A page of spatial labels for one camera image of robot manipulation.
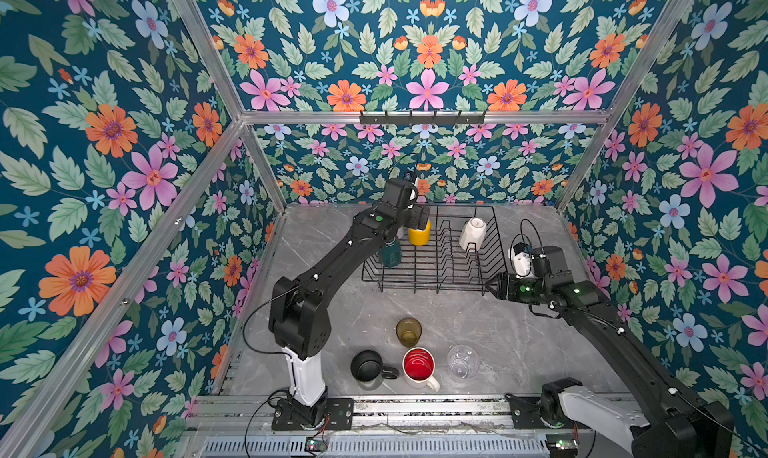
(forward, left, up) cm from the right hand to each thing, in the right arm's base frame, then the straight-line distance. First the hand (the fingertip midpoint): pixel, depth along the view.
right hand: (494, 282), depth 79 cm
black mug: (-16, +35, -16) cm, 41 cm away
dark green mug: (+15, +29, -7) cm, 33 cm away
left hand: (+21, +20, +12) cm, 31 cm away
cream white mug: (+22, +2, -5) cm, 22 cm away
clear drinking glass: (-15, +8, -17) cm, 24 cm away
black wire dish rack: (+20, +3, -13) cm, 24 cm away
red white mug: (-16, +21, -17) cm, 31 cm away
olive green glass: (-7, +23, -15) cm, 28 cm away
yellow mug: (+24, +19, -9) cm, 32 cm away
